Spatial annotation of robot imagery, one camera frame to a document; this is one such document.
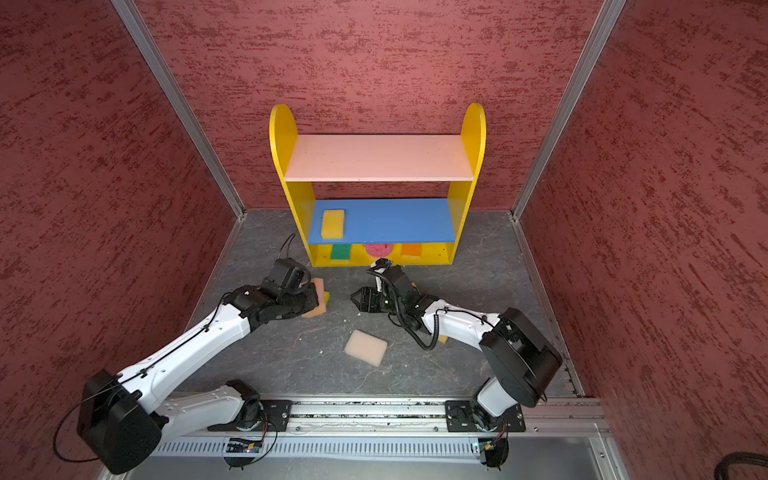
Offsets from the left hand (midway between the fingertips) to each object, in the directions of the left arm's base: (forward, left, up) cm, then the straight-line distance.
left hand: (318, 304), depth 81 cm
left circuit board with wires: (-31, +16, -15) cm, 38 cm away
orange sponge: (+29, -28, -11) cm, 41 cm away
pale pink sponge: (-7, -13, -12) cm, 19 cm away
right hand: (+1, -11, -2) cm, 11 cm away
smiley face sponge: (+25, -16, -8) cm, 31 cm away
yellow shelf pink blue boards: (+23, -16, +5) cm, 28 cm away
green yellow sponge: (+27, -2, -11) cm, 29 cm away
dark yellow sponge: (+28, -1, +3) cm, 29 cm away
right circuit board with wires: (-32, -47, -13) cm, 58 cm away
